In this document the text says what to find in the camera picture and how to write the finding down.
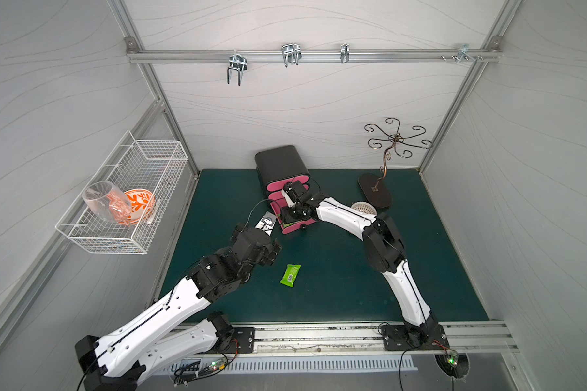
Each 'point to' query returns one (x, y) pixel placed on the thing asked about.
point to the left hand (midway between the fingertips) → (261, 233)
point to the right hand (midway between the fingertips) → (284, 213)
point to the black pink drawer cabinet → (276, 166)
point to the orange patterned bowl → (142, 203)
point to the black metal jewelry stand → (375, 188)
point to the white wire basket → (153, 164)
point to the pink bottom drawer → (286, 228)
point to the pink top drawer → (280, 185)
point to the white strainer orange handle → (364, 207)
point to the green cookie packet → (290, 274)
